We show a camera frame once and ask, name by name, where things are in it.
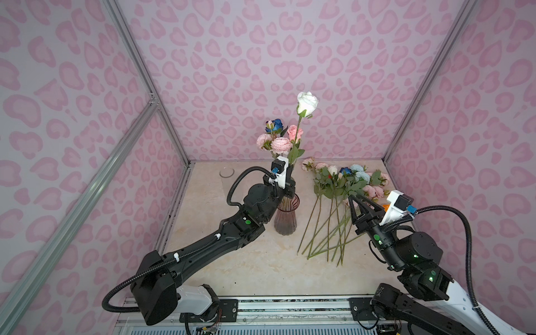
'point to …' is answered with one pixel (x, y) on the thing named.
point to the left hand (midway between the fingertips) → (293, 161)
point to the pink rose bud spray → (308, 165)
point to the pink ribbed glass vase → (285, 216)
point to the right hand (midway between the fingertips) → (352, 196)
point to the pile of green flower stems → (330, 223)
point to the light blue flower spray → (360, 174)
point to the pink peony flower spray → (375, 188)
